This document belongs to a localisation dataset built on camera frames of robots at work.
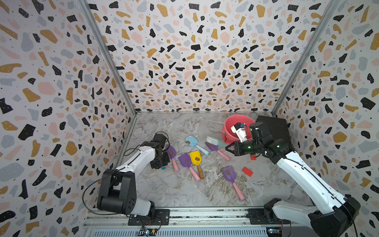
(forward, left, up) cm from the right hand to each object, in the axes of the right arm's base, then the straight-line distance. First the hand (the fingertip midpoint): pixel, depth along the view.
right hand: (226, 148), depth 72 cm
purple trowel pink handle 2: (+6, +23, -24) cm, 34 cm away
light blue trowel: (+20, +18, -24) cm, 36 cm away
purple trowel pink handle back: (+16, +3, -24) cm, 29 cm away
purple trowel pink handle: (+11, +32, -23) cm, 41 cm away
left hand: (+1, +33, -19) cm, 38 cm away
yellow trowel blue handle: (-3, +34, -17) cm, 38 cm away
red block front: (0, -16, -25) cm, 30 cm away
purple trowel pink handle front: (-2, -5, -25) cm, 26 cm away
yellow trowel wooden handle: (+7, +16, -24) cm, 30 cm away
